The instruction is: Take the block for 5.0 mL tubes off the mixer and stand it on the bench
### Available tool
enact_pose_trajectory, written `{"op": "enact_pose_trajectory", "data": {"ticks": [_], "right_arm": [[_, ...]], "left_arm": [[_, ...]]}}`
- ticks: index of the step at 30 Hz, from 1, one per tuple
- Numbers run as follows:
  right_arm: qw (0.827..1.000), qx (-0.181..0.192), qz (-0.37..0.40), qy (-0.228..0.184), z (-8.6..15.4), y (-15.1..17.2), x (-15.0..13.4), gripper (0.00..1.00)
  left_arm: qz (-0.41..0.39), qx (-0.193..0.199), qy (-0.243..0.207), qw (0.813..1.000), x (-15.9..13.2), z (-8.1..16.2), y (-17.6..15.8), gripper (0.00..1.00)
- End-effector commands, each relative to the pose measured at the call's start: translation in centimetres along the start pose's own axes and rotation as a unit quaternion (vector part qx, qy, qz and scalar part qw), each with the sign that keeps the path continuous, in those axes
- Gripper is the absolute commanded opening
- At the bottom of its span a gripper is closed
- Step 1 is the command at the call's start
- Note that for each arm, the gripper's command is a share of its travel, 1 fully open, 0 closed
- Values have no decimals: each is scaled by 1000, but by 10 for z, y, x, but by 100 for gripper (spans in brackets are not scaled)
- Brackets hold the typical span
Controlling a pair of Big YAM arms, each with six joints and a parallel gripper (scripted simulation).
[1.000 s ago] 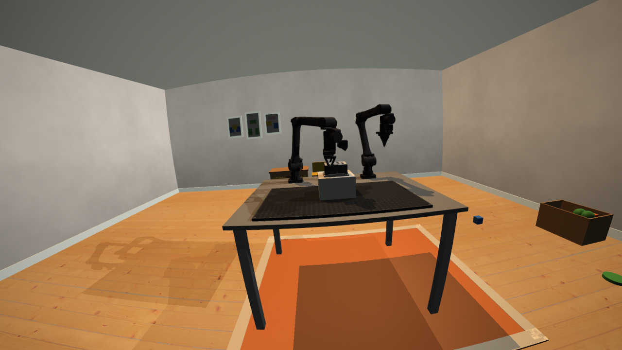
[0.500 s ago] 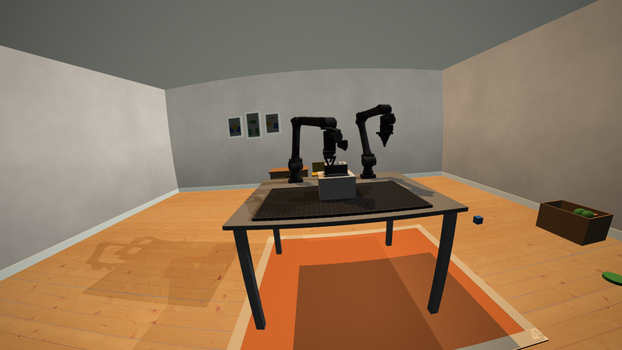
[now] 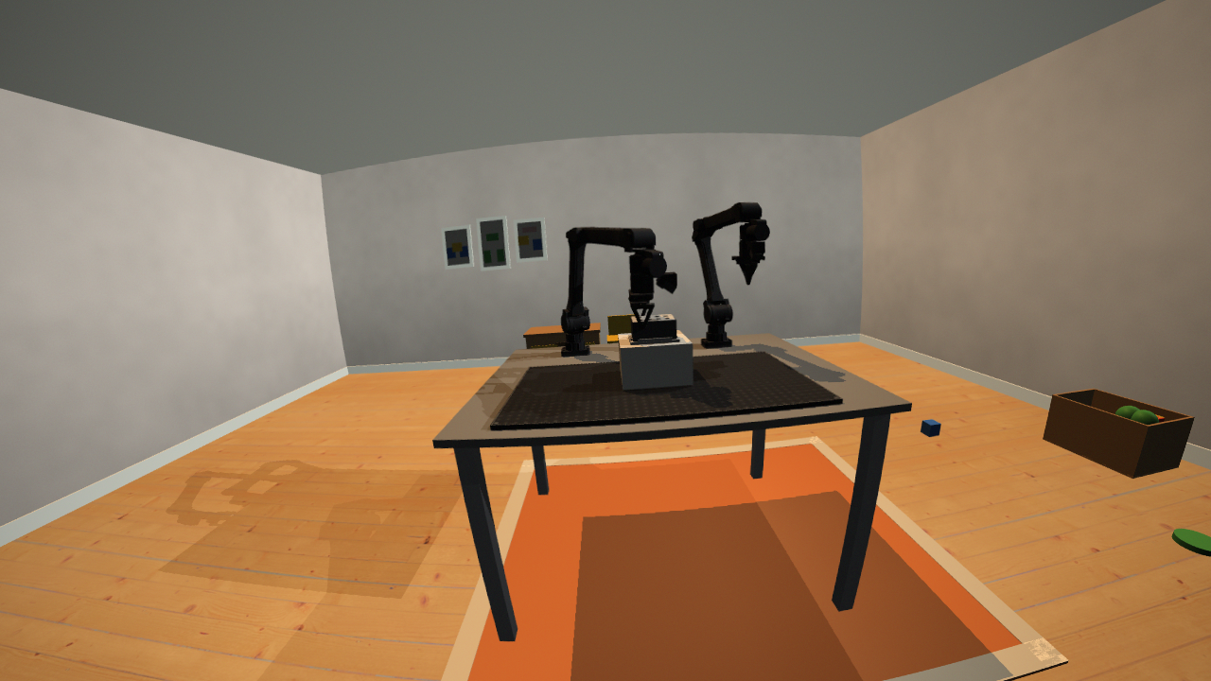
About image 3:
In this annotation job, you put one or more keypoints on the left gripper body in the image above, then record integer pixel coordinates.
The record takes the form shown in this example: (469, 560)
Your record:
(745, 259)

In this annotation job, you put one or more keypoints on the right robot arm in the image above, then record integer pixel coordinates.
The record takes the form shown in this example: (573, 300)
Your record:
(646, 261)

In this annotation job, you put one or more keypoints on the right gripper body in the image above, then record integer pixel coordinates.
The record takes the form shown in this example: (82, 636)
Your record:
(635, 284)

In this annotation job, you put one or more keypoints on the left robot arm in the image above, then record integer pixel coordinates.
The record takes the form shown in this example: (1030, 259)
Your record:
(717, 310)

